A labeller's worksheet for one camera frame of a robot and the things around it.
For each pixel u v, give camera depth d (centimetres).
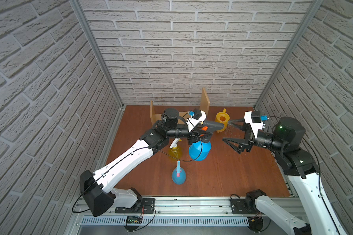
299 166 40
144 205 73
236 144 48
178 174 66
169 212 73
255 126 46
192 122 52
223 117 97
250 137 47
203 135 59
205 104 87
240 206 74
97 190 38
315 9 70
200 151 64
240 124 57
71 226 69
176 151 83
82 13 73
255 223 70
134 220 72
